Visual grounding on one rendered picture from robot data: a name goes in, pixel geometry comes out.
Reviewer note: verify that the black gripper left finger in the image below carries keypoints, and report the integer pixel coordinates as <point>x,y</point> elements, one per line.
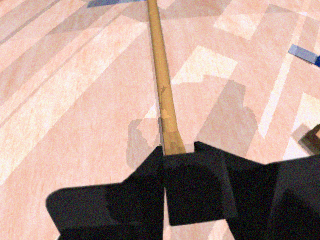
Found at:
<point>138,200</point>

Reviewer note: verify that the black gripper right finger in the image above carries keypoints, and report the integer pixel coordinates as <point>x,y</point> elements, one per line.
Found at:
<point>258,191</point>

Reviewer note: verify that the blue-handled scraper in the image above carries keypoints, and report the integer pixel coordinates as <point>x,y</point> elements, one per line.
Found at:
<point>305,54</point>

